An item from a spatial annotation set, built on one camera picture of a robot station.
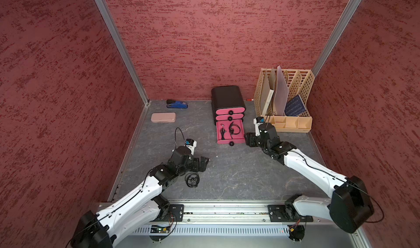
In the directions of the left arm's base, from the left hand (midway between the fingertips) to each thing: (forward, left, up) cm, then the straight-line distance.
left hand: (200, 162), depth 80 cm
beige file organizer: (+50, -62, +12) cm, 80 cm away
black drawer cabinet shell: (+43, -14, +5) cm, 46 cm away
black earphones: (+23, -12, -7) cm, 27 cm away
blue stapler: (+46, +22, -6) cm, 52 cm away
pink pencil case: (+38, +29, -11) cm, 49 cm away
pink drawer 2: (+29, -16, 0) cm, 33 cm away
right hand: (+13, -26, +4) cm, 29 cm away
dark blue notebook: (+37, -59, +2) cm, 69 cm away
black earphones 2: (+26, -18, -8) cm, 33 cm away
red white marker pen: (+55, -36, -10) cm, 67 cm away
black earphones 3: (-6, +4, -9) cm, 11 cm away
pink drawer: (+30, -16, +6) cm, 34 cm away
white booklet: (+33, -38, +18) cm, 54 cm away
